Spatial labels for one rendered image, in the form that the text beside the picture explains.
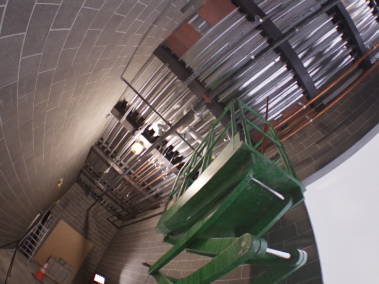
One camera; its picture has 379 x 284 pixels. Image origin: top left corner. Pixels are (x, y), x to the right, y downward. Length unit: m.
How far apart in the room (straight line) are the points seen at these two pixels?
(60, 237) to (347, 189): 8.80
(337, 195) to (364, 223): 0.62
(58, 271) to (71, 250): 1.69
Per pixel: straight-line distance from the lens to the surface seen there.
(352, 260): 2.22
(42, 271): 5.33
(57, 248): 7.98
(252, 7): 3.12
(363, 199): 2.46
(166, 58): 3.11
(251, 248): 0.66
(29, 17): 1.24
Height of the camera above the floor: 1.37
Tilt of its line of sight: 57 degrees up
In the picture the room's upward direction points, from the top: 24 degrees clockwise
